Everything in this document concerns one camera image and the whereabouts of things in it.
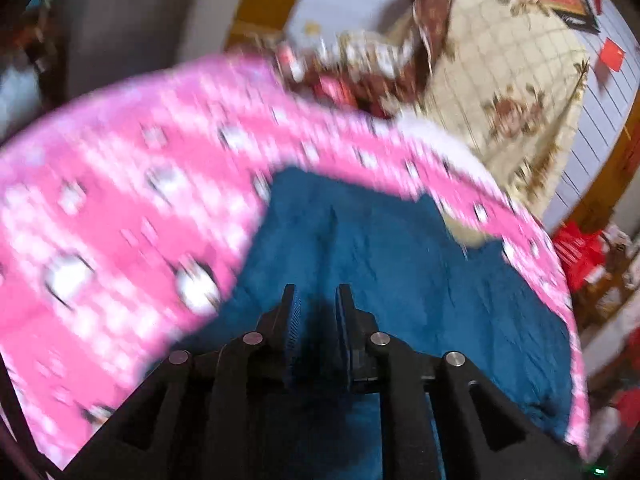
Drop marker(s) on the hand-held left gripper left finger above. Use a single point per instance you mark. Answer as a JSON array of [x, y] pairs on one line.
[[290, 330]]

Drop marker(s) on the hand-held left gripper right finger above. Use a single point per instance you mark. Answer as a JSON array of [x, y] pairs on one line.
[[345, 330]]

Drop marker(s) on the teal puffer jacket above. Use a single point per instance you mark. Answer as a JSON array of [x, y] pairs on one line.
[[400, 270]]

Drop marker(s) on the red shopping bag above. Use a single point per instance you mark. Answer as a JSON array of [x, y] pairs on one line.
[[580, 255]]

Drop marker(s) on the pink penguin print blanket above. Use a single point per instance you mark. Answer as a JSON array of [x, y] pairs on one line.
[[125, 185]]

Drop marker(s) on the cream floral quilt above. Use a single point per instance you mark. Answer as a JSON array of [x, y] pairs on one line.
[[505, 80]]

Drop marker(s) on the grey wardrobe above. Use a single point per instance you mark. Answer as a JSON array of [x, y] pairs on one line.
[[130, 15]]

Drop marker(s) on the red paper square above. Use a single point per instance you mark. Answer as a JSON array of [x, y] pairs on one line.
[[611, 54]]

